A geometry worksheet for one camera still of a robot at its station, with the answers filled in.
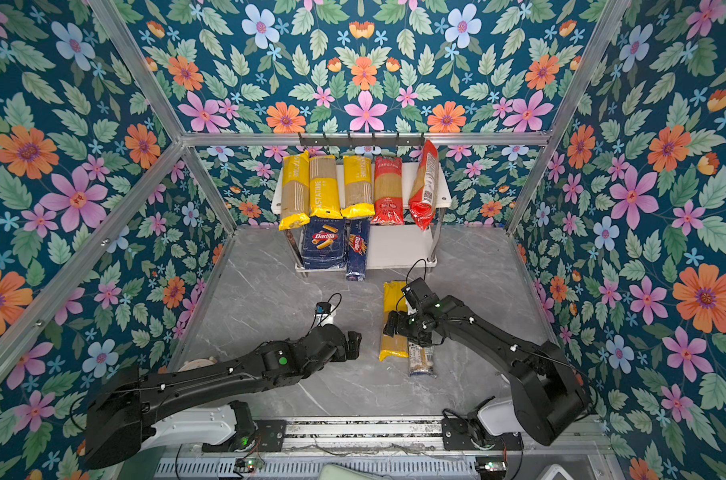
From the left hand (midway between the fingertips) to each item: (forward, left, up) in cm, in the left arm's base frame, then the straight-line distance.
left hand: (355, 336), depth 78 cm
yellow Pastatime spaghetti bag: (+33, +7, +24) cm, 41 cm away
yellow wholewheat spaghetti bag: (+31, -3, +24) cm, 40 cm away
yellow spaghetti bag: (+16, -12, -10) cm, 23 cm away
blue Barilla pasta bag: (+34, +10, 0) cm, 35 cm away
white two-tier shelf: (+36, -13, -6) cm, 39 cm away
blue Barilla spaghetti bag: (+36, -1, -2) cm, 36 cm away
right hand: (+3, -11, -5) cm, 12 cm away
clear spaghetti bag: (-4, -18, -10) cm, 21 cm away
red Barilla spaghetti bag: (+23, -10, +25) cm, 35 cm away
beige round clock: (-1, +46, -10) cm, 47 cm away
